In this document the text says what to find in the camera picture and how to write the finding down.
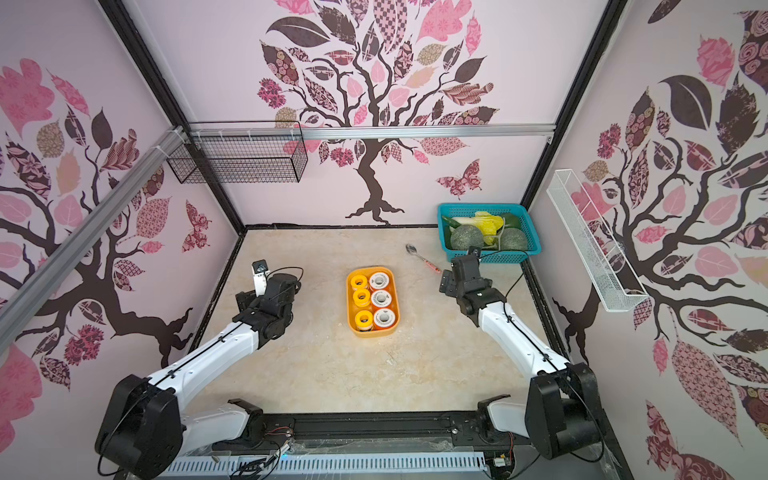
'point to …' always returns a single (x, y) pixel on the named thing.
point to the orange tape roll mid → (381, 298)
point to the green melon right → (513, 239)
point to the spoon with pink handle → (412, 249)
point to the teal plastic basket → (493, 256)
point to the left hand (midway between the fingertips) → (261, 293)
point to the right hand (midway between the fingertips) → (463, 282)
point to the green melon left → (465, 236)
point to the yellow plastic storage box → (375, 330)
